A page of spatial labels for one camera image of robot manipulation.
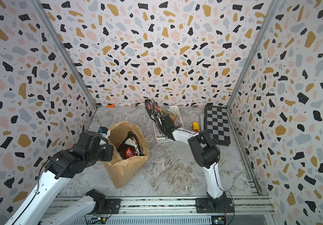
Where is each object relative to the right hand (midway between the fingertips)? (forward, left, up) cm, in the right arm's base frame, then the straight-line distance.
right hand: (165, 120), depth 101 cm
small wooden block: (+24, +30, -8) cm, 40 cm away
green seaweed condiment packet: (+1, +8, +11) cm, 13 cm away
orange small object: (+24, +49, -9) cm, 55 cm away
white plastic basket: (+15, -7, -7) cm, 18 cm away
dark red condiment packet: (-27, +17, +8) cm, 33 cm away
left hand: (-32, +23, +16) cm, 42 cm away
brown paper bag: (-41, +18, +11) cm, 46 cm away
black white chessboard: (+3, -38, -6) cm, 39 cm away
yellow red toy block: (-1, -22, -5) cm, 23 cm away
